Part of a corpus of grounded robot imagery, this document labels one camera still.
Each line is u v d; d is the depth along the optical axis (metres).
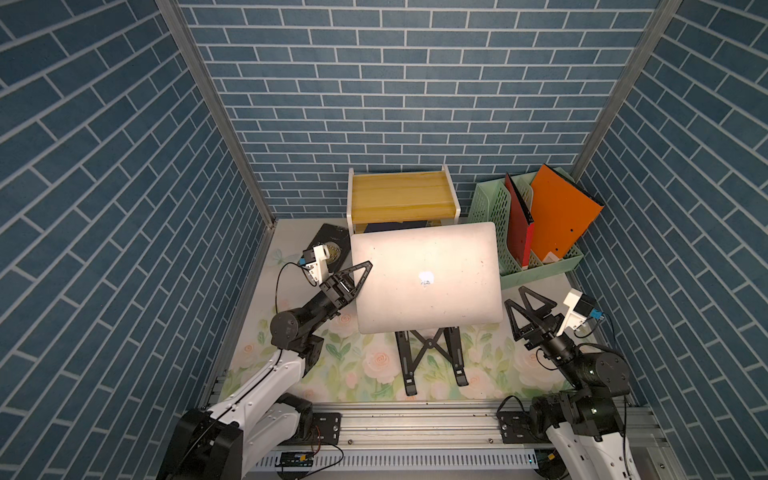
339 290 0.59
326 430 0.74
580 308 0.54
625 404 0.82
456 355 0.83
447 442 0.72
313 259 0.61
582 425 0.52
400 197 0.82
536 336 0.55
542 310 0.64
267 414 0.50
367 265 0.61
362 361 0.85
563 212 0.85
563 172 1.00
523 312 0.57
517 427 0.74
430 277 0.60
